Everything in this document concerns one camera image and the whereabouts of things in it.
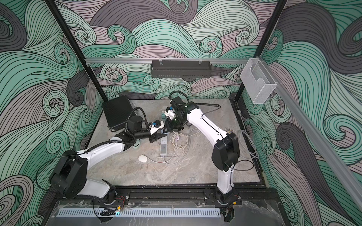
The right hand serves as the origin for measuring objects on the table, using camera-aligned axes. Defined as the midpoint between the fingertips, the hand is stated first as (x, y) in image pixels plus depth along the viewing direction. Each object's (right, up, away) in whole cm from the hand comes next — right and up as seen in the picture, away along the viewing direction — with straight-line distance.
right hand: (164, 132), depth 79 cm
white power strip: (-2, -8, +13) cm, 15 cm away
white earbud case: (-14, -18, +7) cm, 24 cm away
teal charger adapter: (-3, +9, +22) cm, 24 cm away
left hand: (0, +2, +2) cm, 3 cm away
